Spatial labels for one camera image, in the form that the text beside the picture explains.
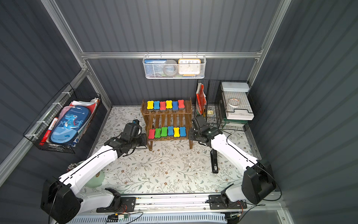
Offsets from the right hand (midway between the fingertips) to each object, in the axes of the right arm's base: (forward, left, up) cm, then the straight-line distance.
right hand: (194, 132), depth 84 cm
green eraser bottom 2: (+1, +19, 0) cm, 19 cm away
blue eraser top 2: (+11, +12, +12) cm, 20 cm away
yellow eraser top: (+12, +16, +12) cm, 23 cm away
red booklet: (+32, -7, -6) cm, 33 cm away
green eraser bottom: (0, +22, 0) cm, 22 cm away
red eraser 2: (-2, +26, +1) cm, 26 cm away
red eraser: (+12, +8, +12) cm, 19 cm away
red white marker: (-12, +70, +18) cm, 73 cm away
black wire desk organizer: (+30, -19, -16) cm, 39 cm away
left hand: (-4, +29, 0) cm, 29 cm away
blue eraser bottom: (+1, +15, 0) cm, 15 cm away
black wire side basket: (+10, +71, +19) cm, 74 cm away
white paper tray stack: (+33, -33, +6) cm, 48 cm away
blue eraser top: (+11, +23, +12) cm, 28 cm away
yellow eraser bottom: (0, +11, 0) cm, 11 cm away
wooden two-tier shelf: (+12, +25, -2) cm, 28 cm away
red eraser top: (+12, +19, +12) cm, 26 cm away
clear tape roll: (+19, -26, +4) cm, 33 cm away
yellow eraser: (+12, +27, +12) cm, 32 cm away
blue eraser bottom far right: (+1, +7, 0) cm, 7 cm away
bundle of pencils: (-22, +63, +2) cm, 67 cm away
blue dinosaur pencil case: (-12, +60, +19) cm, 64 cm away
